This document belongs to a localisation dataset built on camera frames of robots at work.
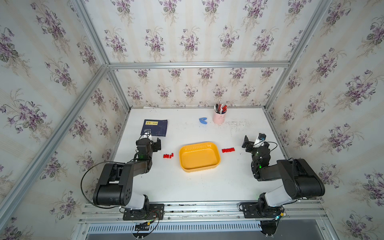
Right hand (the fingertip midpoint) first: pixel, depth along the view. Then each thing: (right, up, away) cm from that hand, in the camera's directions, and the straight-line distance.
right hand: (255, 137), depth 90 cm
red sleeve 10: (-13, -8, +6) cm, 16 cm away
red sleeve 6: (-18, -9, +6) cm, 21 cm away
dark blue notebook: (-64, +5, +17) cm, 66 cm away
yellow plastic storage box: (-35, -12, +2) cm, 37 cm away
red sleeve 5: (-19, -9, +6) cm, 22 cm away
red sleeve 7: (-17, -9, +6) cm, 20 cm away
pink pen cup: (-19, +12, +18) cm, 29 cm away
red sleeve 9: (-14, -9, +6) cm, 18 cm away
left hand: (-65, -1, +3) cm, 65 cm away
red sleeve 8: (-16, -9, +6) cm, 19 cm away
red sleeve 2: (-53, -12, +3) cm, 55 cm away
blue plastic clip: (-32, +11, +21) cm, 40 cm away
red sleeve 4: (-56, -12, +3) cm, 58 cm away
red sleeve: (-51, -11, +3) cm, 53 cm away
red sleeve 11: (-12, -9, +6) cm, 16 cm away
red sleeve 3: (-55, -12, +3) cm, 56 cm away
